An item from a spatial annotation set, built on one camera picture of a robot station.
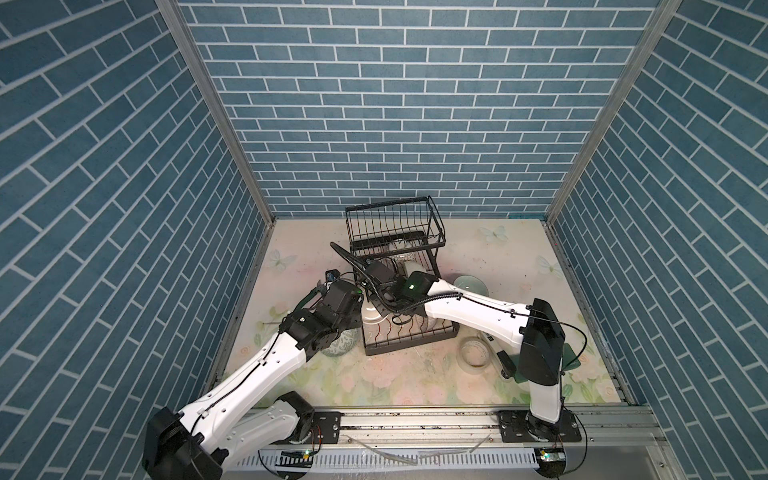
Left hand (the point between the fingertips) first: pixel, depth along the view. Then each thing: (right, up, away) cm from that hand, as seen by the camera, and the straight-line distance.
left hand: (356, 309), depth 79 cm
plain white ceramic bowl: (+5, 0, -7) cm, 9 cm away
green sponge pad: (+60, -15, +5) cm, 62 cm away
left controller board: (-14, -35, -7) cm, 38 cm away
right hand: (+6, +5, +3) cm, 8 cm away
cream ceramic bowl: (+16, +11, +14) cm, 24 cm away
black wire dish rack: (+10, +14, +1) cm, 17 cm away
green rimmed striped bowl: (-5, -12, +8) cm, 15 cm away
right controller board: (+50, -37, -6) cm, 62 cm away
